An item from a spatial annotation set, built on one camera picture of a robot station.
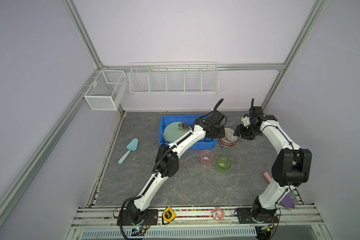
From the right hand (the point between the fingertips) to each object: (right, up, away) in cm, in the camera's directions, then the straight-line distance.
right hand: (239, 135), depth 90 cm
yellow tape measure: (-41, -38, -18) cm, 59 cm away
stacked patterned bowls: (-7, -6, +2) cm, 9 cm away
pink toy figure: (-17, -37, -18) cm, 44 cm away
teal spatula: (-69, -8, +11) cm, 71 cm away
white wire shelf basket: (-41, +38, +8) cm, 57 cm away
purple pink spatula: (+24, -33, -11) cm, 42 cm away
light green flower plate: (-41, +3, +13) cm, 43 cm away
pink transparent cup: (-20, -14, +3) cm, 24 cm away
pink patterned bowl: (-4, -3, +6) cm, 8 cm away
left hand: (-9, 0, -2) cm, 9 cm away
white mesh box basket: (-87, +30, +12) cm, 93 cm away
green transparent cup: (-10, -17, +1) cm, 20 cm away
